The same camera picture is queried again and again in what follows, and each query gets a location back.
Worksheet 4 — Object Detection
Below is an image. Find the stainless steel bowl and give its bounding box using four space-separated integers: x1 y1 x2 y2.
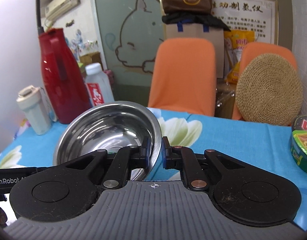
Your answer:
53 101 162 180

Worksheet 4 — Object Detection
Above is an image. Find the person's left hand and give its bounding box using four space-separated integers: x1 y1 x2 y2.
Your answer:
0 208 8 228

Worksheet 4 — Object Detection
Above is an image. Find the blue floral tablecloth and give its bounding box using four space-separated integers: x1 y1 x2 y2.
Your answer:
0 108 307 230

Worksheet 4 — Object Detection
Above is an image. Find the green instant noodle cup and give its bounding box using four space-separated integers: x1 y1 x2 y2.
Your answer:
291 115 307 174

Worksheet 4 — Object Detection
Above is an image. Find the white travel mug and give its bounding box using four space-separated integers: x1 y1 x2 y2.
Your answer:
16 85 51 135

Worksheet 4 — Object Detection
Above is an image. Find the red thermos jug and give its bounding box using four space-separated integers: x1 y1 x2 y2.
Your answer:
39 28 91 124

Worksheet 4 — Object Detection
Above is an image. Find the woven straw cushion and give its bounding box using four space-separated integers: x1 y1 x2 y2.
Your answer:
235 52 304 127

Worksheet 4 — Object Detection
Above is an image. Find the plastic bottle red label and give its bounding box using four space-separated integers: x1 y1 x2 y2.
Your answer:
85 63 115 106

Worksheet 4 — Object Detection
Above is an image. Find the orange chair left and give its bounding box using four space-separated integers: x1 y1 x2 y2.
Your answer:
148 38 216 116

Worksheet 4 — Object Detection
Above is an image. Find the orange chair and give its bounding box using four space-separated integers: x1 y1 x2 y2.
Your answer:
148 38 216 116
231 42 298 120

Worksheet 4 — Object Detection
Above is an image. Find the orange chair right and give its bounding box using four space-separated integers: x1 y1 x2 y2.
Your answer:
231 42 298 120

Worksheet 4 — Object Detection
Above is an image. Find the yellow snack bag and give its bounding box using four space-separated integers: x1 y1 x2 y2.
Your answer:
224 30 255 84

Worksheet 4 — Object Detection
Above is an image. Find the cardboard box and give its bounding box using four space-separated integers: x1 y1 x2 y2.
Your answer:
165 22 225 79

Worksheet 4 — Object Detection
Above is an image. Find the black cloth on box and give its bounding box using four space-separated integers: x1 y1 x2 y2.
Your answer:
162 11 230 31

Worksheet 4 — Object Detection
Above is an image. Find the white wall poster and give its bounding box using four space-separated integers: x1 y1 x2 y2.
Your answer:
211 0 278 44

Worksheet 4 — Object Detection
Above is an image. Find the wall air conditioner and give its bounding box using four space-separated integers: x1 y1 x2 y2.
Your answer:
45 0 80 22

